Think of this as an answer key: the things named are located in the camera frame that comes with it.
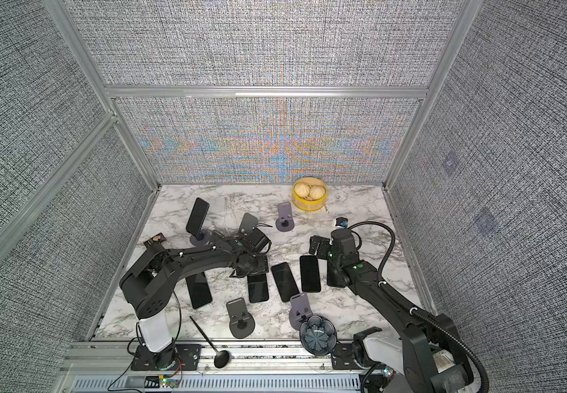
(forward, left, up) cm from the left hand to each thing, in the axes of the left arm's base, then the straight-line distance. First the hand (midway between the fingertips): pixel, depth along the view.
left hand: (265, 272), depth 91 cm
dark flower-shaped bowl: (-23, -17, +1) cm, 28 cm away
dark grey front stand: (-19, +7, +5) cm, 21 cm away
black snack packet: (+15, +43, +2) cm, 46 cm away
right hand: (+7, -21, +13) cm, 26 cm away
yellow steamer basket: (+35, -20, +4) cm, 40 cm away
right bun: (+34, -23, +5) cm, 42 cm away
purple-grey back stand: (+21, -9, +2) cm, 23 cm away
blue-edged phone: (+19, +26, +10) cm, 34 cm away
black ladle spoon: (-27, +13, +1) cm, 30 cm away
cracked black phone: (-6, +3, 0) cm, 7 cm away
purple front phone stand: (-16, -11, +7) cm, 21 cm away
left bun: (+35, -17, +6) cm, 40 cm away
